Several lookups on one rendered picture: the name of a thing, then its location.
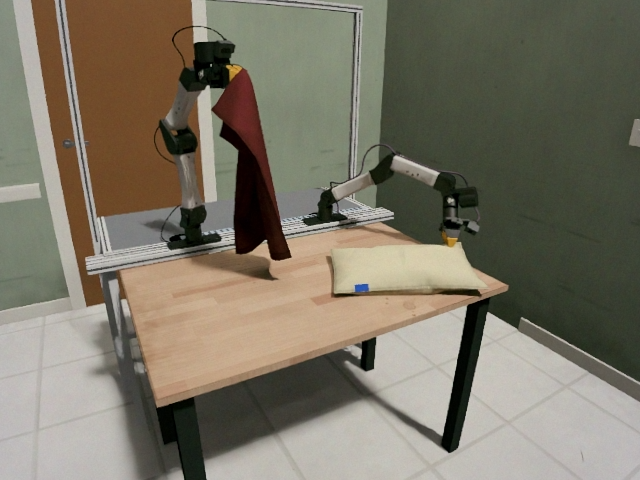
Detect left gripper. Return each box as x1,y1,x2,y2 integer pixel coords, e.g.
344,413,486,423
439,208,463,247

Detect grey slotted mounting rail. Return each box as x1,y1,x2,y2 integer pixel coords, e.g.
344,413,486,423
97,187,376,257

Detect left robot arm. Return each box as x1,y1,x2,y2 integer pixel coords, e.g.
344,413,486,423
302,151,480,236

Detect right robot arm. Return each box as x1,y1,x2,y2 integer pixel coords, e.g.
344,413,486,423
159,40,236,250

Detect grey slotted aluminium crossbar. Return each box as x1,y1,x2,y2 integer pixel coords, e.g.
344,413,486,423
86,208,394,275

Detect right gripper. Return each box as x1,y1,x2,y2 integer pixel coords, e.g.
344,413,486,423
207,64,243,89

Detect dark red pillowcase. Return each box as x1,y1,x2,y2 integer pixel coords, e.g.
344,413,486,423
211,68,292,261

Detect cream pillow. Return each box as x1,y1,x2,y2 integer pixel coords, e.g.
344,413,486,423
330,242,490,295

